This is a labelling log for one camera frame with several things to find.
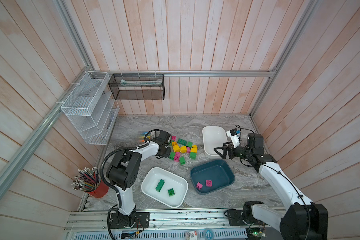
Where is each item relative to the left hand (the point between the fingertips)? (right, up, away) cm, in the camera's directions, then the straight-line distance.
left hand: (165, 154), depth 97 cm
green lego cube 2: (+5, -1, -2) cm, 5 cm away
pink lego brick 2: (+20, -15, -15) cm, 30 cm away
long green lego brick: (-2, -15, -15) cm, 21 cm away
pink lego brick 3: (+6, +10, +7) cm, 13 cm away
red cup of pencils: (-38, -9, -23) cm, 45 cm away
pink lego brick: (+26, -14, -14) cm, 33 cm away
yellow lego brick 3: (+20, +3, +2) cm, 20 cm away
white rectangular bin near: (+1, -16, -13) cm, 21 cm away
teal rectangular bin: (+35, -9, -8) cm, 37 cm away
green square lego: (+5, -18, -17) cm, 25 cm away
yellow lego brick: (+8, +4, 0) cm, 9 cm away
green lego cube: (+17, +6, +4) cm, 18 cm away
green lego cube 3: (+12, -4, -4) cm, 13 cm away
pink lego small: (+16, +3, 0) cm, 16 cm away
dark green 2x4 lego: (+12, +8, +6) cm, 15 cm away
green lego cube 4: (+18, -1, 0) cm, 18 cm away
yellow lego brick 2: (+12, +3, +1) cm, 13 cm away
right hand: (+32, +7, -16) cm, 37 cm away
